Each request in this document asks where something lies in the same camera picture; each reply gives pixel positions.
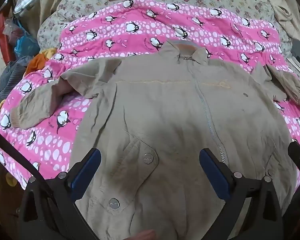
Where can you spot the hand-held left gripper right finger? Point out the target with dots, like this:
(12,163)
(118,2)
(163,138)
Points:
(215,172)

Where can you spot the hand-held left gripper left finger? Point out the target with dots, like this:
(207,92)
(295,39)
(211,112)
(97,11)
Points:
(86,172)

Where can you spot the beige zip jacket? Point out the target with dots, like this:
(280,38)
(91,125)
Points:
(180,110)

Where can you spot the grey striped garment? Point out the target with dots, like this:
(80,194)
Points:
(11,77)

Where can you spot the orange cloth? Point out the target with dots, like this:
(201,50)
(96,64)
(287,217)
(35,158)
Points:
(38,60)

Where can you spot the blue plastic bag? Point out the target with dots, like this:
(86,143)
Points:
(25,43)

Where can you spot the pink penguin print blanket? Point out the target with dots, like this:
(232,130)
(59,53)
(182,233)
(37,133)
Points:
(140,32)

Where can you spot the beige fabric bundle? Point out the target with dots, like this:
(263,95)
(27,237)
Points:
(282,7)

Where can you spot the floral quilt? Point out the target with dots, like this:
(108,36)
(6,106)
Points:
(72,7)

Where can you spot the clear plastic bag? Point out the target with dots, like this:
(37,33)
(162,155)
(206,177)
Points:
(23,1)

